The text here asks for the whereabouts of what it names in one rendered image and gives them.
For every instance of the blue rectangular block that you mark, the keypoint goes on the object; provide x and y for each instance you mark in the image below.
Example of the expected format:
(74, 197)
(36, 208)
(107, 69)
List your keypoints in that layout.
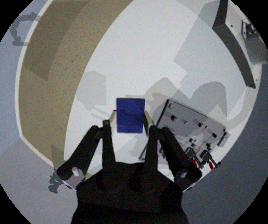
(130, 115)

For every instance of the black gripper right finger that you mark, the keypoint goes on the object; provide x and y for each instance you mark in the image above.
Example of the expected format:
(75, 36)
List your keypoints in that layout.
(185, 173)

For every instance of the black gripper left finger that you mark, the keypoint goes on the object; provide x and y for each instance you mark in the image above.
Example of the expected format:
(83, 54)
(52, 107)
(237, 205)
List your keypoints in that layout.
(73, 171)

